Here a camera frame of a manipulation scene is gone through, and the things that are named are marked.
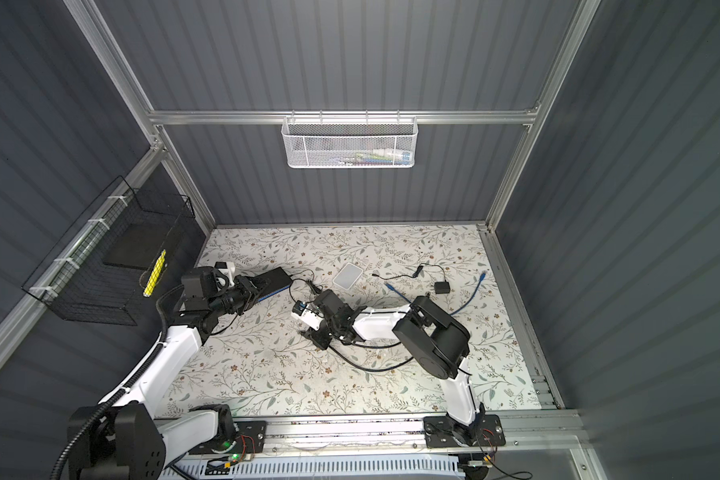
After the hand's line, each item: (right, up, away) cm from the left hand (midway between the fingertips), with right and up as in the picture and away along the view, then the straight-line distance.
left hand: (268, 281), depth 82 cm
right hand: (+10, -17, +8) cm, 21 cm away
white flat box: (+20, 0, +20) cm, 29 cm away
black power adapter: (+53, -4, +20) cm, 57 cm away
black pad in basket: (-30, +10, -8) cm, 33 cm away
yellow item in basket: (-24, +3, -11) cm, 26 cm away
